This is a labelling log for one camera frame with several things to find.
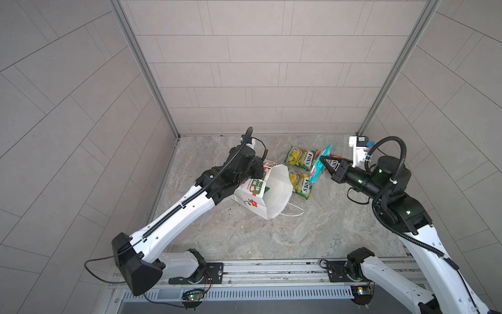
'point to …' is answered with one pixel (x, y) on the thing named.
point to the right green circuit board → (359, 290)
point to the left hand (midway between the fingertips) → (266, 160)
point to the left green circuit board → (193, 297)
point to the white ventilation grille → (293, 293)
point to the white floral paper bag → (268, 196)
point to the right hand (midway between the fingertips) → (319, 160)
